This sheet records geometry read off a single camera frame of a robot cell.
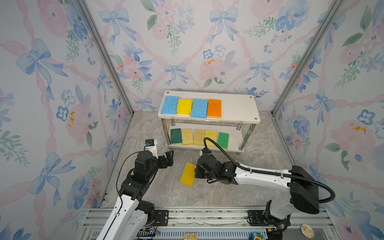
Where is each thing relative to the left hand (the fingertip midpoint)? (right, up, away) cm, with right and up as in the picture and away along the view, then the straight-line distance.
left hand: (165, 150), depth 75 cm
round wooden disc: (+68, -37, -5) cm, 78 cm away
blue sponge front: (+17, +21, -2) cm, 27 cm away
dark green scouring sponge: (+3, +6, +20) cm, 21 cm away
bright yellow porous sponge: (+26, +7, +22) cm, 35 cm away
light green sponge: (+33, +4, +19) cm, 38 cm away
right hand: (+14, -11, +4) cm, 18 cm away
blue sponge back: (+2, +22, -1) cm, 22 cm away
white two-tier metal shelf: (+21, +15, -4) cm, 26 cm away
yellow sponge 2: (+11, -15, +6) cm, 19 cm away
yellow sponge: (+10, +6, +20) cm, 23 cm away
